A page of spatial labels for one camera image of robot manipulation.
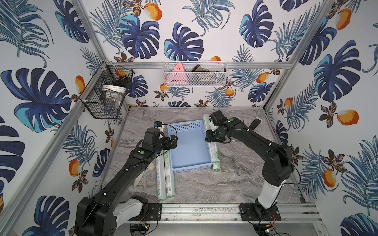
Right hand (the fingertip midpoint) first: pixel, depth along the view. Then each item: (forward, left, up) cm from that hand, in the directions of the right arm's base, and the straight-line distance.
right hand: (209, 138), depth 88 cm
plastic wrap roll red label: (-13, -2, +1) cm, 13 cm away
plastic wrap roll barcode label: (-26, +22, -9) cm, 35 cm away
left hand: (-4, +22, +8) cm, 24 cm away
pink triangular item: (+29, +20, +23) cm, 42 cm away
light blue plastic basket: (-3, +10, -12) cm, 16 cm away
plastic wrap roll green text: (-22, +28, -9) cm, 36 cm away
